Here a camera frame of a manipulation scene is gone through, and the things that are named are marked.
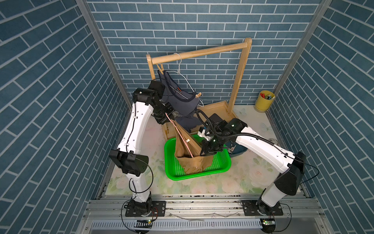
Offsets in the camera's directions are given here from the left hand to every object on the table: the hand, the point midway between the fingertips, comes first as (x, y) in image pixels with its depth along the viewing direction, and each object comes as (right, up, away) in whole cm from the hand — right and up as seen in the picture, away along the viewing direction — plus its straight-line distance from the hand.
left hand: (179, 117), depth 75 cm
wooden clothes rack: (+27, +8, +45) cm, 53 cm away
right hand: (+11, -19, -4) cm, 23 cm away
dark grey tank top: (+1, +8, +9) cm, 12 cm away
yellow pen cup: (+62, +13, +35) cm, 72 cm away
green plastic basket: (-4, -32, +12) cm, 35 cm away
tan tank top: (+5, -18, -2) cm, 18 cm away
